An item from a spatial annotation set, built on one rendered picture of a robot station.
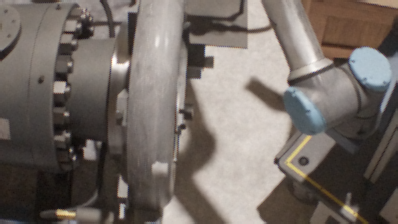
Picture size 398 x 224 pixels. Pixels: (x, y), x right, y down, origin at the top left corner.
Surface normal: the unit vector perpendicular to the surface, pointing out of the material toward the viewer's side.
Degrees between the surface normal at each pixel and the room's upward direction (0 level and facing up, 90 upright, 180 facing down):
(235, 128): 0
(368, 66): 5
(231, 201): 0
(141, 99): 35
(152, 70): 24
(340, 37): 90
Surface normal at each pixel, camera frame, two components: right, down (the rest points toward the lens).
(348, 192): 0.05, -0.53
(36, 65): 0.03, -0.18
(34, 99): 0.00, 0.14
